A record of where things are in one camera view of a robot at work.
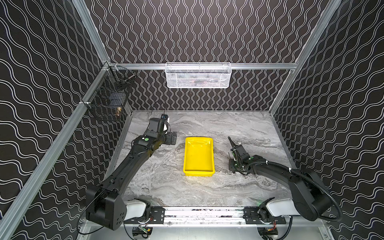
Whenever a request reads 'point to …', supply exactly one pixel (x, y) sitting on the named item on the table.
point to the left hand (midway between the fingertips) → (172, 132)
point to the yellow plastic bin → (199, 157)
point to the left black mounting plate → (157, 214)
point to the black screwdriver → (232, 144)
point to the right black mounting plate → (250, 214)
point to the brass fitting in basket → (118, 110)
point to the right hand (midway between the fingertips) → (232, 165)
